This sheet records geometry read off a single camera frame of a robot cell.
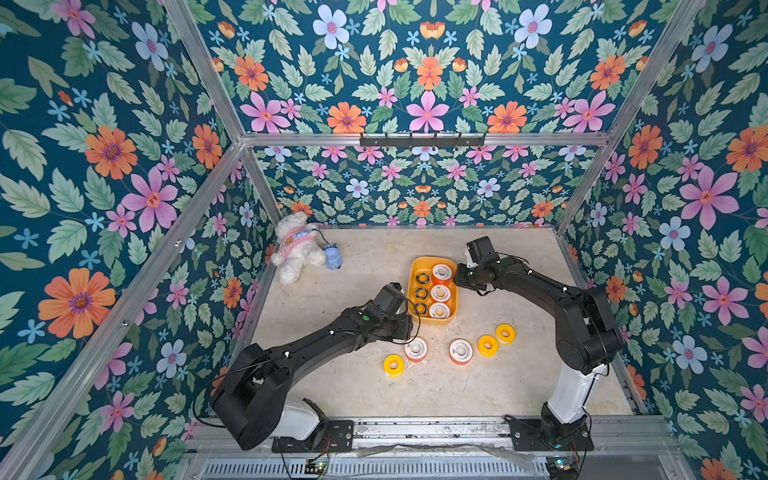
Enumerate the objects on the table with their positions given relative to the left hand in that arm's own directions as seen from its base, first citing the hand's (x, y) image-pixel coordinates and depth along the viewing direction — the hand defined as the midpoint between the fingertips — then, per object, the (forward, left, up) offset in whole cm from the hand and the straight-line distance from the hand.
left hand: (409, 323), depth 85 cm
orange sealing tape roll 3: (+7, -10, -6) cm, 13 cm away
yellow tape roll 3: (-2, -29, -7) cm, 30 cm away
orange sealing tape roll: (+20, -13, -4) cm, 24 cm away
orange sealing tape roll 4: (-5, -2, -7) cm, 9 cm away
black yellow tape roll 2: (+14, -5, -7) cm, 17 cm away
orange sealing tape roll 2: (+13, -12, -6) cm, 19 cm away
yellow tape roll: (-9, +5, -7) cm, 13 cm away
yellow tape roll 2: (-6, -23, -8) cm, 25 cm away
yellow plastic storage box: (+26, -9, -7) cm, 29 cm away
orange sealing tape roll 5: (-7, -15, -7) cm, 18 cm away
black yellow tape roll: (+20, -7, -6) cm, 22 cm away
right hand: (+15, -17, 0) cm, 23 cm away
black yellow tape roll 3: (+8, -5, -7) cm, 12 cm away
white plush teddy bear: (+34, +36, +1) cm, 50 cm away
